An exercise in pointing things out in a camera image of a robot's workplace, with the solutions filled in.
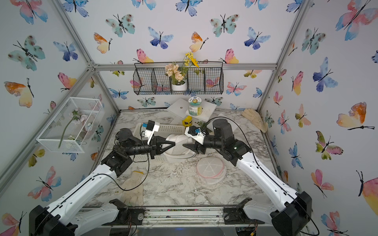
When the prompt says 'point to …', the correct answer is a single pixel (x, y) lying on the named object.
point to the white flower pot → (180, 87)
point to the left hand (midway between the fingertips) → (174, 144)
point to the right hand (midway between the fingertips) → (188, 136)
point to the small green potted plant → (203, 125)
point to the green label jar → (195, 103)
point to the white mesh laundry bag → (211, 169)
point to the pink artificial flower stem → (75, 115)
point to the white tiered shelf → (180, 108)
